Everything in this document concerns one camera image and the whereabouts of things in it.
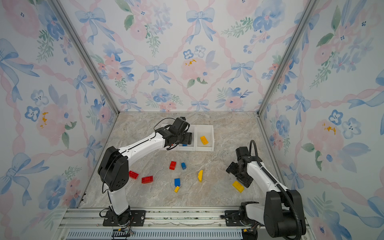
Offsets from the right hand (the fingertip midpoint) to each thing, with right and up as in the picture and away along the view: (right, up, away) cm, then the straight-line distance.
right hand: (234, 175), depth 86 cm
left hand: (-27, +23, +3) cm, 35 cm away
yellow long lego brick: (+1, -5, -3) cm, 6 cm away
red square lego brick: (-37, +4, +5) cm, 37 cm away
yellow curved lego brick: (-20, 0, -1) cm, 20 cm away
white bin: (-26, +15, +11) cm, 32 cm away
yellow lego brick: (-16, +18, +15) cm, 29 cm away
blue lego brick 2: (-33, -4, 0) cm, 33 cm away
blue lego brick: (-30, +16, +13) cm, 36 cm away
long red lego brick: (-51, -2, -1) cm, 51 cm away
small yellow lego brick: (-33, -6, -5) cm, 34 cm away
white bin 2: (-14, +25, +20) cm, 35 cm away
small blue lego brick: (-30, +5, +5) cm, 31 cm away
